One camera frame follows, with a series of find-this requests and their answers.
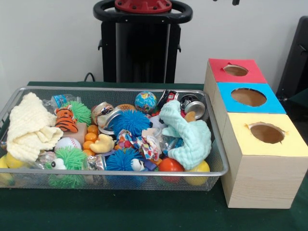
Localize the globe print ball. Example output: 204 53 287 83
134 91 157 114

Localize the silver mesh bin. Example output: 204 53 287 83
0 86 229 192

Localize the mint green cloth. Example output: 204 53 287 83
158 100 212 171

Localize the blue spiky ball with eyes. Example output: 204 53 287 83
105 147 148 186

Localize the white baseball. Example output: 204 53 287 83
54 137 82 154

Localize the green spiky ball with eyes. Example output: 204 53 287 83
44 146 89 189

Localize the wooden box with three holes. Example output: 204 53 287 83
203 58 308 209

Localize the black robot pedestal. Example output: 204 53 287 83
93 0 193 84

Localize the cream knitted cloth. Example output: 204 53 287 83
6 92 64 162

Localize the dark green tablecloth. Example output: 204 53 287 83
285 89 308 114
0 81 308 231

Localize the black flat panel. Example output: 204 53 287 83
276 15 308 97

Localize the orange tiger plush toy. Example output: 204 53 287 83
54 104 79 133

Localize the yellow duck plush toy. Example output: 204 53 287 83
90 133 116 154

